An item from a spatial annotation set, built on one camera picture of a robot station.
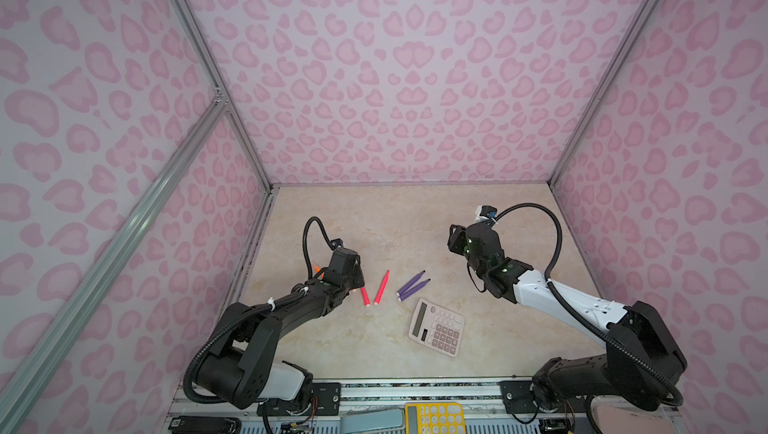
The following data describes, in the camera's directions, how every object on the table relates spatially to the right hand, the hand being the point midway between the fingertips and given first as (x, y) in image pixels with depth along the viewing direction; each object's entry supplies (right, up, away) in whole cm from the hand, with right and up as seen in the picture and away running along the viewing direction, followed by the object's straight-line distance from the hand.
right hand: (455, 226), depth 84 cm
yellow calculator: (-8, -44, -15) cm, 47 cm away
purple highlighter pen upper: (-12, -18, +9) cm, 23 cm away
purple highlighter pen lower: (-11, -20, +8) cm, 25 cm away
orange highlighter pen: (-36, -10, -13) cm, 39 cm away
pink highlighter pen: (-26, -22, +6) cm, 34 cm away
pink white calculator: (-5, -28, -1) cm, 29 cm away
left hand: (-29, -13, +7) cm, 32 cm away
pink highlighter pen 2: (-21, -20, +8) cm, 30 cm away
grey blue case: (-23, -44, -15) cm, 52 cm away
